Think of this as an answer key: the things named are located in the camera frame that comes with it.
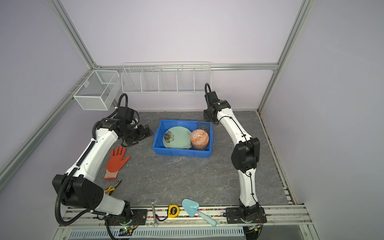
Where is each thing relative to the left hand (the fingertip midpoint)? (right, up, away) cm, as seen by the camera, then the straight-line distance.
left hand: (147, 138), depth 79 cm
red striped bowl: (+28, -7, +12) cm, 31 cm away
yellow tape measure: (+15, -36, -5) cm, 39 cm away
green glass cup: (+31, +7, +21) cm, 38 cm away
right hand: (+35, +12, +13) cm, 39 cm away
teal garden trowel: (+24, -36, -2) cm, 43 cm away
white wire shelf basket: (+6, +39, +21) cm, 45 cm away
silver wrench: (+6, -41, -7) cm, 42 cm away
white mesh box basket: (-39, +30, +20) cm, 53 cm away
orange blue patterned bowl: (+28, -2, +15) cm, 32 cm away
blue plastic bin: (+2, +7, +23) cm, 24 cm away
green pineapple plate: (+13, -1, +21) cm, 25 cm away
